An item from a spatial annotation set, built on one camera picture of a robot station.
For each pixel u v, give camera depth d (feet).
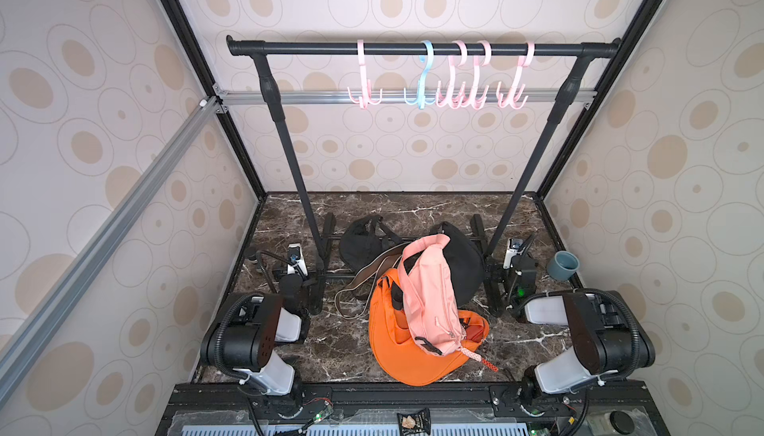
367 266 3.04
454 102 1.83
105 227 1.84
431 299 2.60
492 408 2.39
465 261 2.94
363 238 3.33
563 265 3.11
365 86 1.79
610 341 1.47
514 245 2.70
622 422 2.06
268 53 1.66
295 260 2.47
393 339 2.55
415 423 2.28
